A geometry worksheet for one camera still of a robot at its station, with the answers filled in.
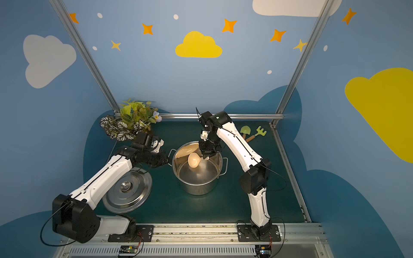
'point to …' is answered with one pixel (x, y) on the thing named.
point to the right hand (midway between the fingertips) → (205, 155)
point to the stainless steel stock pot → (201, 180)
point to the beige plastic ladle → (194, 159)
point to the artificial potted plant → (135, 116)
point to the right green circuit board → (263, 250)
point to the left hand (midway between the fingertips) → (171, 158)
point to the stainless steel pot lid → (130, 193)
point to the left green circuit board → (128, 249)
